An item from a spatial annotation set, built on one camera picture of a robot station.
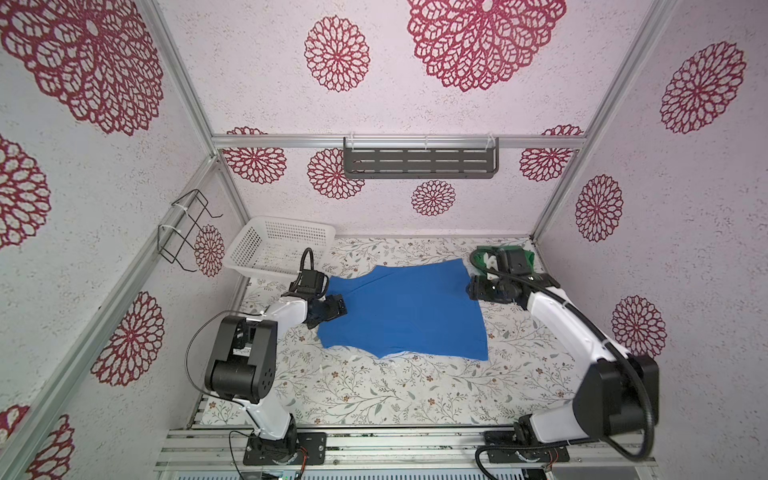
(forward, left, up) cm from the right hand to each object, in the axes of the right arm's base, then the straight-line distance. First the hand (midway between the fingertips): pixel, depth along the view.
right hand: (480, 292), depth 86 cm
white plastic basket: (+29, +72, -12) cm, 79 cm away
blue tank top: (+4, +14, -15) cm, 21 cm away
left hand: (-2, +43, -12) cm, 45 cm away
